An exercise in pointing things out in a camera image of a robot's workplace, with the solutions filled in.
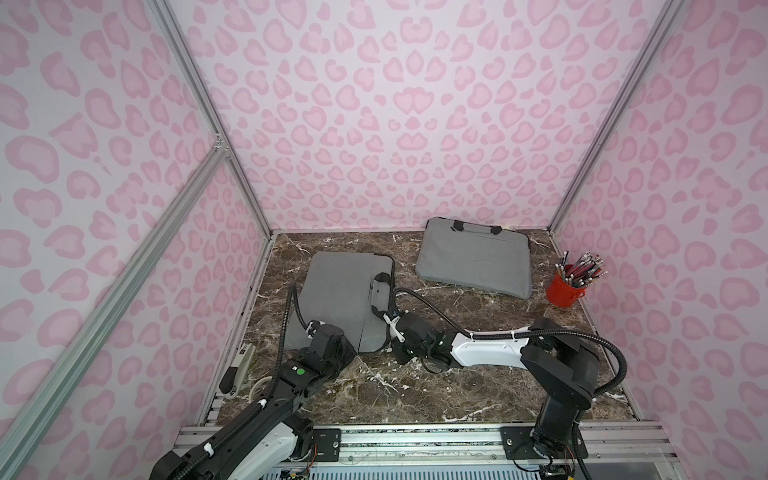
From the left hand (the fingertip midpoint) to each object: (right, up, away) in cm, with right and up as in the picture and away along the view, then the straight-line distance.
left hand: (355, 344), depth 84 cm
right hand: (+12, -1, +6) cm, 13 cm away
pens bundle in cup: (+67, +20, +5) cm, 70 cm away
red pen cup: (+63, +13, +9) cm, 65 cm away
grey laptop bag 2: (+40, +25, +24) cm, 53 cm away
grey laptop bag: (-4, +13, +14) cm, 20 cm away
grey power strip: (-32, -7, -3) cm, 33 cm away
